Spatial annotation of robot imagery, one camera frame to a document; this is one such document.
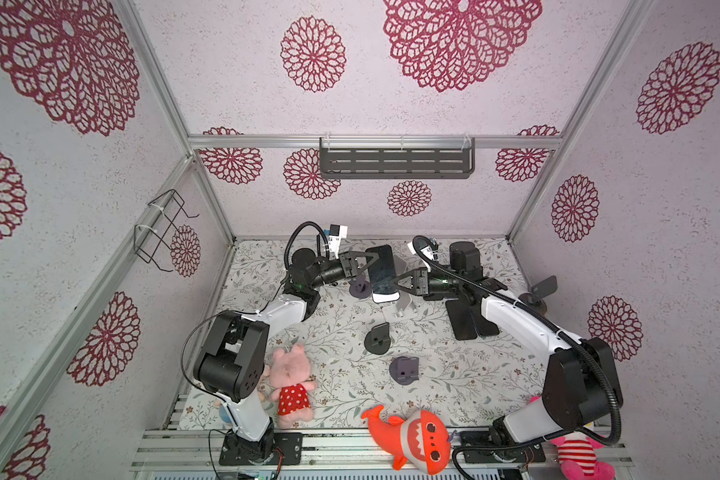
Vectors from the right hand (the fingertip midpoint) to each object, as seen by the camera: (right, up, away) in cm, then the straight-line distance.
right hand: (391, 281), depth 76 cm
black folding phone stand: (+6, -7, +16) cm, 18 cm away
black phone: (-2, +2, 0) cm, 3 cm away
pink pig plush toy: (-27, -25, +4) cm, 37 cm away
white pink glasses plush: (+42, -39, -7) cm, 58 cm away
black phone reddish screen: (+16, -8, -13) cm, 23 cm away
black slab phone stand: (-3, -18, +12) cm, 22 cm away
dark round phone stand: (+4, -25, +6) cm, 26 cm away
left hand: (-3, +5, +2) cm, 6 cm away
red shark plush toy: (+6, -36, -8) cm, 37 cm away
